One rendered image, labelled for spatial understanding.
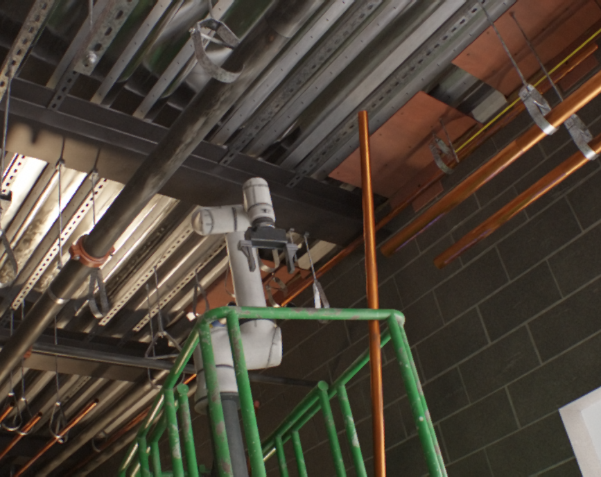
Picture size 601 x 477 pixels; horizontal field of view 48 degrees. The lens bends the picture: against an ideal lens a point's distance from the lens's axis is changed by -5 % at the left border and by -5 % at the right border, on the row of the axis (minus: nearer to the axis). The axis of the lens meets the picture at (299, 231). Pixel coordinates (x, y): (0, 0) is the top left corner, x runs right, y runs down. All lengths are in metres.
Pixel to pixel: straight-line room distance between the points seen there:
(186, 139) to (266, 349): 1.05
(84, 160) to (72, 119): 0.19
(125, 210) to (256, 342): 0.83
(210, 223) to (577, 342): 1.54
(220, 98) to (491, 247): 1.81
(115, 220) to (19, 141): 0.78
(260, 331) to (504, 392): 1.11
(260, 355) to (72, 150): 1.10
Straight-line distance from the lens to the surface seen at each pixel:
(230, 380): 2.65
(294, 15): 1.72
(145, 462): 2.84
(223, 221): 2.46
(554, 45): 3.39
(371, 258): 2.28
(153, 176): 2.07
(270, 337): 2.74
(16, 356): 3.00
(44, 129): 2.83
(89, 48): 1.64
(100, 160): 2.96
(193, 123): 1.92
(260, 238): 2.29
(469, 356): 3.31
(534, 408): 3.09
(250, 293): 2.84
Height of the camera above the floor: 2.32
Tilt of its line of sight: 33 degrees up
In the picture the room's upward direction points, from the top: 14 degrees counter-clockwise
